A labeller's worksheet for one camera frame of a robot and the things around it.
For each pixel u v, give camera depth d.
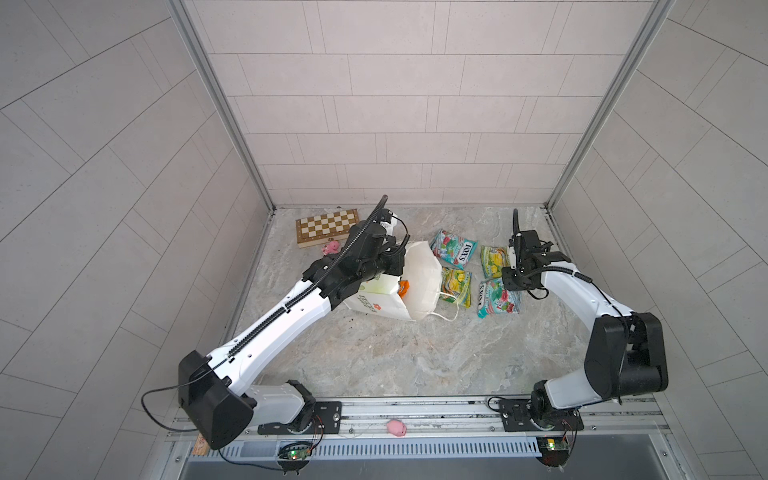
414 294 0.87
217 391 0.37
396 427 0.69
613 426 0.71
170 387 0.37
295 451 0.65
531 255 0.65
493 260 0.98
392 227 0.64
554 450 0.68
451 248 1.01
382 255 0.60
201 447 0.66
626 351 0.43
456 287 0.93
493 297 0.87
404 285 0.89
